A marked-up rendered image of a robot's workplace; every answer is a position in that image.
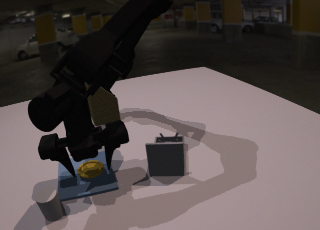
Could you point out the blue flat square slab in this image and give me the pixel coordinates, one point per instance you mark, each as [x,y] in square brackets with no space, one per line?
[70,187]

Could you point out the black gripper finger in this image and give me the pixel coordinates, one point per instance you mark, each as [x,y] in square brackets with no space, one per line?
[109,149]
[65,161]

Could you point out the dark grey cylinder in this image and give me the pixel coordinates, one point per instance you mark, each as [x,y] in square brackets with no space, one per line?
[50,203]

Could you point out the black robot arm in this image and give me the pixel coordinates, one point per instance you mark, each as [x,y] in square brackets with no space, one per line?
[88,61]

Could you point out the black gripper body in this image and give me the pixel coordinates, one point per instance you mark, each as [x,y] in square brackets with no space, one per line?
[50,146]

